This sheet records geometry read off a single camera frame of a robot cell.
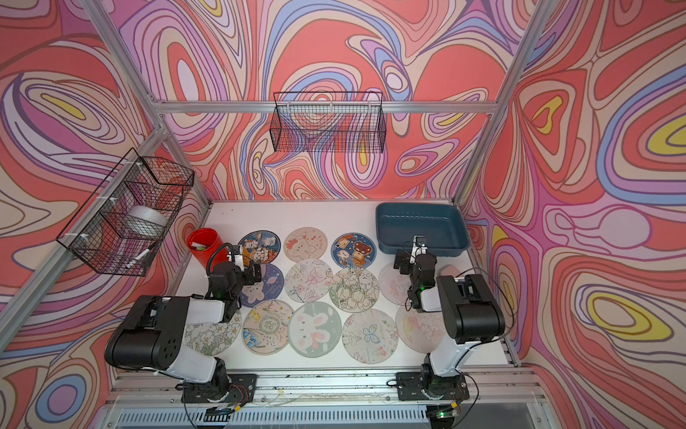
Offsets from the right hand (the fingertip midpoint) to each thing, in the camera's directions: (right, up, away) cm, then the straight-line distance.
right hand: (412, 256), depth 97 cm
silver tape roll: (-77, +12, -27) cm, 83 cm away
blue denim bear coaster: (-22, +1, +7) cm, 23 cm away
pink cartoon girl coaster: (0, -23, -13) cm, 26 cm away
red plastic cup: (-75, +5, -5) cm, 75 cm away
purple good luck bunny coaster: (-52, -11, -3) cm, 53 cm away
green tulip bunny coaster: (-21, -12, -4) cm, 25 cm away
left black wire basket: (-89, +10, -22) cm, 93 cm away
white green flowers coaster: (-66, -24, -14) cm, 72 cm away
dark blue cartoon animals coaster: (-59, +3, +8) cm, 60 cm away
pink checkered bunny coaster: (-41, +4, +9) cm, 42 cm away
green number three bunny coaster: (-35, -22, -12) cm, 43 cm away
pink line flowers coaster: (-38, -9, -1) cm, 39 cm away
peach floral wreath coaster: (-51, -21, -12) cm, 56 cm away
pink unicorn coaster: (-7, -10, -3) cm, 13 cm away
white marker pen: (-83, +1, -26) cm, 87 cm away
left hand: (-60, -2, -3) cm, 60 cm away
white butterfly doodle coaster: (-17, -24, -14) cm, 32 cm away
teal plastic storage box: (+16, +12, +14) cm, 24 cm away
